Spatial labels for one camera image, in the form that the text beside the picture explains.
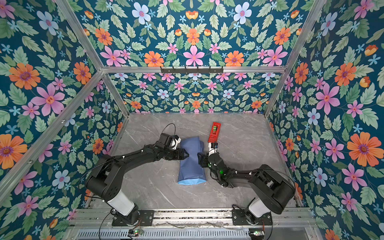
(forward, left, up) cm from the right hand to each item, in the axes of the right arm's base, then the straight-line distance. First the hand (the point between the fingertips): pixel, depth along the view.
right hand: (201, 153), depth 87 cm
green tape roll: (+21, -9, -2) cm, 23 cm away
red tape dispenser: (+18, -9, -3) cm, 21 cm away
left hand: (+1, +9, -2) cm, 9 cm away
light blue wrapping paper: (-10, +6, -4) cm, 12 cm away
